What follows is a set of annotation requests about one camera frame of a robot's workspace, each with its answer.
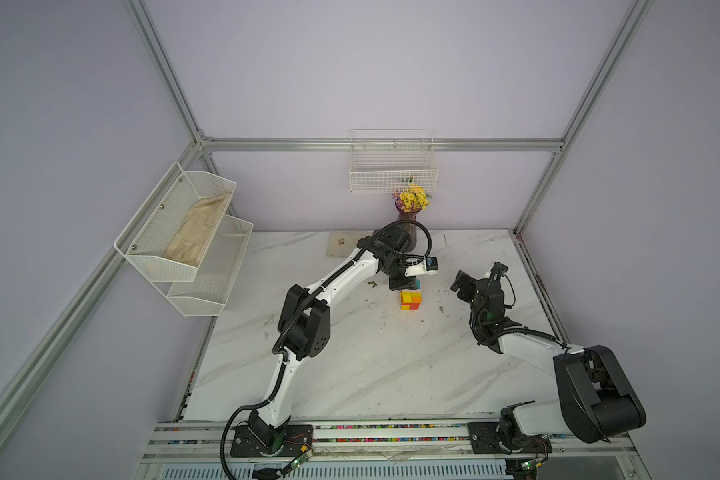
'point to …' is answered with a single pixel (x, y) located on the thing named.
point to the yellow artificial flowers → (413, 200)
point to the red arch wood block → (413, 305)
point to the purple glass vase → (411, 228)
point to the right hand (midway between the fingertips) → (470, 275)
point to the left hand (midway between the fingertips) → (410, 280)
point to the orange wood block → (417, 299)
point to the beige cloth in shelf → (198, 227)
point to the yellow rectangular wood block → (406, 297)
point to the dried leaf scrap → (372, 283)
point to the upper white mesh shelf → (169, 235)
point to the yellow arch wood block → (405, 307)
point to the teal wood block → (418, 284)
